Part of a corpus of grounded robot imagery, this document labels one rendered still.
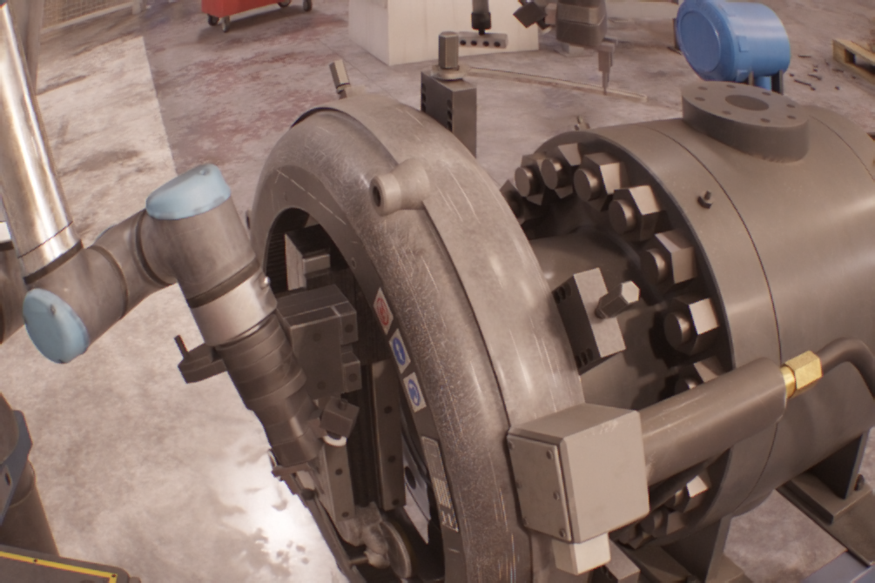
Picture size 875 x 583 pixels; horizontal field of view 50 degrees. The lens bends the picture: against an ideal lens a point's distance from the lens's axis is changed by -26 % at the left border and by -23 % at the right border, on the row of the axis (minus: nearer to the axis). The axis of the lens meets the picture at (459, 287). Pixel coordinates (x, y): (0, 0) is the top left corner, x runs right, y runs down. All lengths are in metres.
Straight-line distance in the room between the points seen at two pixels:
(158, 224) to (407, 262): 0.25
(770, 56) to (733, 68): 0.10
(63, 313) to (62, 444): 1.52
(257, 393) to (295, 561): 1.02
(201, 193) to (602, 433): 0.42
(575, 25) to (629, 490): 0.45
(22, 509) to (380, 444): 0.79
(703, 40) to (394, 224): 0.80
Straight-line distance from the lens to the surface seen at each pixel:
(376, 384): 1.36
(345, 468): 1.41
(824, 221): 1.43
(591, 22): 1.11
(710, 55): 1.73
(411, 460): 1.54
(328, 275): 1.25
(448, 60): 1.19
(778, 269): 1.34
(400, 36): 5.10
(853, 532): 1.75
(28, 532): 1.89
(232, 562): 2.10
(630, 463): 0.97
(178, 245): 1.07
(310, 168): 1.23
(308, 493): 1.53
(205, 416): 2.56
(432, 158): 1.12
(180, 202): 1.06
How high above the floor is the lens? 1.35
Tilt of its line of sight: 26 degrees down
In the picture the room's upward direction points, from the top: 2 degrees counter-clockwise
